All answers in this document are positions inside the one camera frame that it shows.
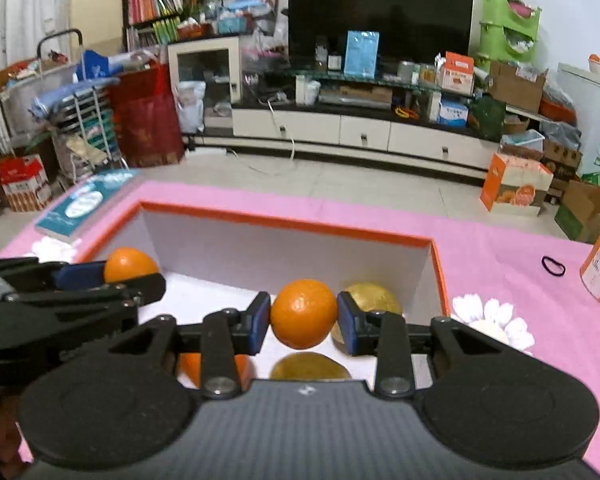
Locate black television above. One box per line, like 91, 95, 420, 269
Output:
287, 0, 476, 68

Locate white curtain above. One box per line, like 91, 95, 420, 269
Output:
0, 0, 76, 156

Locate light blue packet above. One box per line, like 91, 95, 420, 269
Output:
343, 30, 381, 79

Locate yellow passion fruit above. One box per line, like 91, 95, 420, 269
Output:
330, 282, 403, 346
269, 351, 353, 381

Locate orange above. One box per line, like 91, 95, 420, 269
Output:
270, 279, 340, 351
178, 352, 253, 388
103, 247, 161, 284

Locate white bag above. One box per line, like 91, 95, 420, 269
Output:
172, 81, 206, 134

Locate orange printed carton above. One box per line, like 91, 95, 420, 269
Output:
480, 152, 555, 217

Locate open cardboard box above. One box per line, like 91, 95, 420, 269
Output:
554, 180, 600, 245

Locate pink flowered tablecloth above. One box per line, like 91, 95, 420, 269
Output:
0, 180, 600, 466

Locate blue and white box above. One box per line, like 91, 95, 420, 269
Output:
436, 100, 470, 127

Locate orange cardboard box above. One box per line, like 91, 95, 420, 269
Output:
75, 200, 453, 386

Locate green stacked storage bins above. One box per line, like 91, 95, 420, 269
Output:
475, 0, 542, 68

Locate dark green bag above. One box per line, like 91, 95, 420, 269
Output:
467, 95, 508, 142

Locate black bookshelf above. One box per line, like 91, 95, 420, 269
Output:
121, 0, 218, 53

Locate red and white carton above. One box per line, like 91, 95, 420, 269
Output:
0, 154, 53, 212

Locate red bag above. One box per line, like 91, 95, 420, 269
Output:
109, 62, 186, 168

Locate white glass door cabinet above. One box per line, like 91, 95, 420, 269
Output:
167, 36, 243, 133

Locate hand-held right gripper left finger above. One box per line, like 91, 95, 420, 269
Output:
107, 291, 272, 400

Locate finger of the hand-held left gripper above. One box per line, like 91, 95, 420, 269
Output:
5, 274, 167, 314
0, 257, 107, 291

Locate white TV stand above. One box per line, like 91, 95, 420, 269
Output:
192, 67, 506, 186

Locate teal book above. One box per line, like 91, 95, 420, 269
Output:
34, 169, 140, 245

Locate white plastic bin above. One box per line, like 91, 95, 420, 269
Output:
500, 129, 546, 153

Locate metal wire rack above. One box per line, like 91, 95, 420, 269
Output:
50, 85, 128, 183

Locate blue bag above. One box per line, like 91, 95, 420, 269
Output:
75, 50, 118, 83

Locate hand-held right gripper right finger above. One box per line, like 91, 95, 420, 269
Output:
336, 291, 501, 400

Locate orange and white box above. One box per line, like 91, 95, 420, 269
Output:
436, 51, 476, 96

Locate white small fridge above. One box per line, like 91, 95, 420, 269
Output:
556, 62, 600, 191

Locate standing air conditioner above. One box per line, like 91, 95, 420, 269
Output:
70, 0, 126, 58

